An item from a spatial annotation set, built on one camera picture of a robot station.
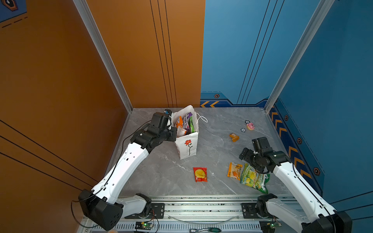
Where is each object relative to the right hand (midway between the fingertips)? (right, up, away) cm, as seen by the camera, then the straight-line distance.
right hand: (243, 159), depth 81 cm
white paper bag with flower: (-32, +8, -2) cm, 33 cm away
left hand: (-38, +17, -5) cm, 42 cm away
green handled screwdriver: (-20, -30, -13) cm, 38 cm away
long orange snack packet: (-35, +16, -3) cm, 39 cm away
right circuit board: (+9, -30, -10) cm, 33 cm away
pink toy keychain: (+14, +18, +25) cm, 34 cm away
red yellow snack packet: (-24, -10, +3) cm, 26 cm away
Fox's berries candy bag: (-32, +20, 0) cm, 37 cm away
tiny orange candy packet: (+1, +10, +19) cm, 22 cm away
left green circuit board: (-53, -30, -10) cm, 62 cm away
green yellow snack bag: (+5, -10, +1) cm, 12 cm away
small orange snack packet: (-4, -8, +5) cm, 10 cm away
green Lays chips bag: (-29, +19, +1) cm, 35 cm away
